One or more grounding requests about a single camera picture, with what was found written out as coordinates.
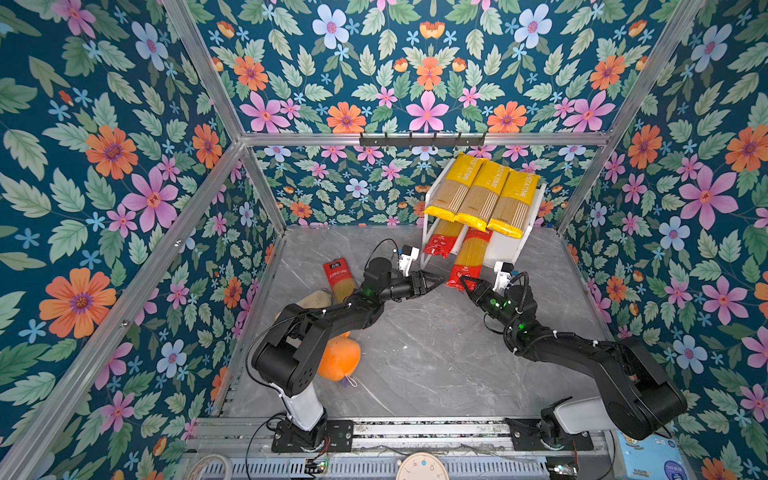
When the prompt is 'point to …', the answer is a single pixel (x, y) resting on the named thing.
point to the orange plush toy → (340, 357)
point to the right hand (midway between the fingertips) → (461, 276)
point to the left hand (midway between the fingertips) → (445, 277)
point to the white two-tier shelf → (500, 248)
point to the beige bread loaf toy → (319, 299)
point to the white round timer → (422, 466)
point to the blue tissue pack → (655, 457)
